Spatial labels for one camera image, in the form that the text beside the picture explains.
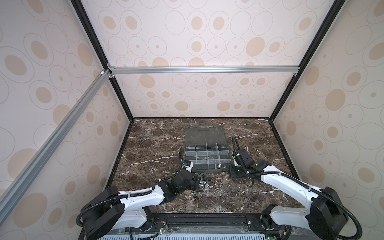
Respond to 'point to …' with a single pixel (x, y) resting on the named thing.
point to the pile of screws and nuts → (206, 183)
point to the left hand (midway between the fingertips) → (202, 177)
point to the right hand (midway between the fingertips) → (230, 170)
